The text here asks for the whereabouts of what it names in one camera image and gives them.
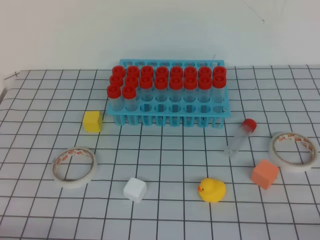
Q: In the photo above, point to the white tape roll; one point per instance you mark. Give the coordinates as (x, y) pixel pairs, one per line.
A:
(293, 152)
(74, 167)

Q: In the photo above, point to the orange foam cube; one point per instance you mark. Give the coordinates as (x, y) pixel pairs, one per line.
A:
(264, 174)

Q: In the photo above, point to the red-capped clear test tube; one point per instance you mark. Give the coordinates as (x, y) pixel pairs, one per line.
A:
(247, 127)

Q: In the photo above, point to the left white tape roll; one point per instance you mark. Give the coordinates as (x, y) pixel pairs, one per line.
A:
(74, 167)

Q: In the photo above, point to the yellow foam cube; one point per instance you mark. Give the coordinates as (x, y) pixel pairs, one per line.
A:
(92, 121)

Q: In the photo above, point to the white foam cube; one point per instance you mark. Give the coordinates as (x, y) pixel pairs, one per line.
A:
(135, 190)

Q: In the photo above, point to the white grid-patterned cloth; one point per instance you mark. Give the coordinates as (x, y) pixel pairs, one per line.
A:
(41, 116)

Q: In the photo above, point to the yellow rubber duck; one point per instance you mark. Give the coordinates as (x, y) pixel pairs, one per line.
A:
(211, 190)

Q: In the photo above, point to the right white tape roll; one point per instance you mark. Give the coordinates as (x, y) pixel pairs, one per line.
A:
(293, 152)

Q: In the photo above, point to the red-capped tube row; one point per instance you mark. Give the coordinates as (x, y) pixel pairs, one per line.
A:
(129, 95)
(220, 71)
(146, 87)
(190, 71)
(176, 88)
(115, 97)
(218, 83)
(116, 80)
(162, 71)
(132, 81)
(204, 89)
(147, 70)
(176, 71)
(119, 70)
(204, 71)
(190, 89)
(161, 87)
(133, 70)

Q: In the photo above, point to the blue test tube rack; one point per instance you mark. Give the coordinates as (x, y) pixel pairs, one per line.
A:
(189, 114)

